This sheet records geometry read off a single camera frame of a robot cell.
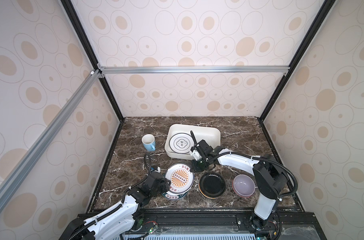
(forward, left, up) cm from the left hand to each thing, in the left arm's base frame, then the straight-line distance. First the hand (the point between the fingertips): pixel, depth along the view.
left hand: (173, 181), depth 84 cm
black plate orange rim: (-2, -22, -2) cm, 22 cm away
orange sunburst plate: (+2, -5, 0) cm, 5 cm away
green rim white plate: (-7, +1, -2) cm, 7 cm away
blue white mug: (+24, +17, +4) cm, 29 cm away
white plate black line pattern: (+28, -4, -3) cm, 28 cm away
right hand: (+7, -10, +1) cm, 12 cm away
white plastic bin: (+37, -26, -4) cm, 45 cm away
